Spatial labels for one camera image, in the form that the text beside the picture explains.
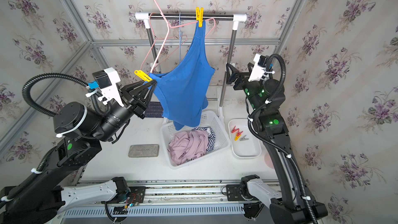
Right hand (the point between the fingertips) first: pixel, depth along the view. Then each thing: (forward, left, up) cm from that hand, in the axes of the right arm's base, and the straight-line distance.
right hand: (242, 64), depth 57 cm
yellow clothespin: (-4, -6, -50) cm, 51 cm away
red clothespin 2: (-2, -8, -50) cm, 51 cm away
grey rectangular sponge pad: (-16, +48, -47) cm, 69 cm away
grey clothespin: (-5, -10, -51) cm, 52 cm away
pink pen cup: (-17, -23, -53) cm, 60 cm away
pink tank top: (-15, +23, -41) cm, 49 cm away
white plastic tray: (-11, -10, -51) cm, 53 cm away
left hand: (-16, +28, +6) cm, 33 cm away
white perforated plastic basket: (+4, +11, -46) cm, 47 cm away
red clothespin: (+1, -5, -51) cm, 51 cm away
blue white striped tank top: (-6, +9, -48) cm, 49 cm away
